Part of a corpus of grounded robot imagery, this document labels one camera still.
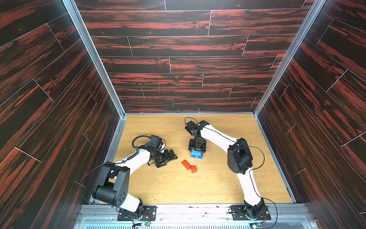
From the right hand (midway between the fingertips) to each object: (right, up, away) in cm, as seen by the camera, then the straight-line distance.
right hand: (196, 150), depth 94 cm
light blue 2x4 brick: (-1, -1, -4) cm, 4 cm away
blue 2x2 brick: (+2, -4, -2) cm, 5 cm away
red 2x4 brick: (-7, -9, -4) cm, 12 cm away
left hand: (-15, -5, -6) cm, 17 cm away
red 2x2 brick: (-3, -10, -8) cm, 13 cm away
